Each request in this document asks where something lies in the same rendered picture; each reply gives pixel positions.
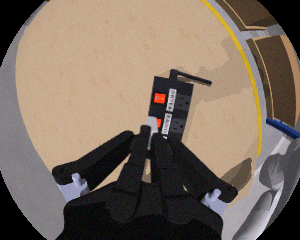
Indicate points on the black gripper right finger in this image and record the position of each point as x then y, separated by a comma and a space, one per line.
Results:
196, 177

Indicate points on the black power strip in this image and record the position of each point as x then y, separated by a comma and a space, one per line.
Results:
170, 103

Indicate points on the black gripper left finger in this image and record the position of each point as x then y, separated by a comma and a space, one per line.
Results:
97, 165

